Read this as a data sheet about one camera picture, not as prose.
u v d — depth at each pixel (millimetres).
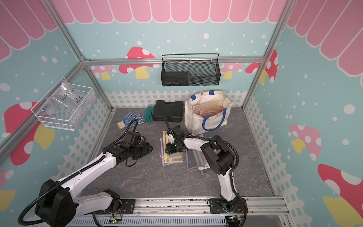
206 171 858
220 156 529
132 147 671
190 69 946
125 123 1090
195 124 959
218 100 1026
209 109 978
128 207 740
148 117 1123
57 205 395
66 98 713
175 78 888
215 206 743
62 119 620
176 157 917
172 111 1158
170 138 886
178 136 773
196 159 896
